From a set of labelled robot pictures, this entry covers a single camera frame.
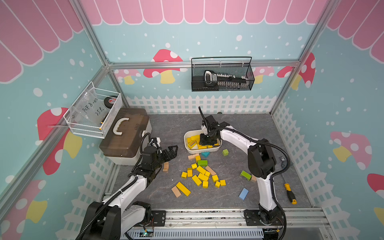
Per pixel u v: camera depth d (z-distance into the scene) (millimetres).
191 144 995
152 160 661
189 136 1026
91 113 695
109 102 804
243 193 815
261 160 537
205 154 948
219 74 911
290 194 810
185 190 831
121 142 872
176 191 831
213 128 684
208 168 903
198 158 940
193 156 954
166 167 915
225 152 968
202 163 924
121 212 431
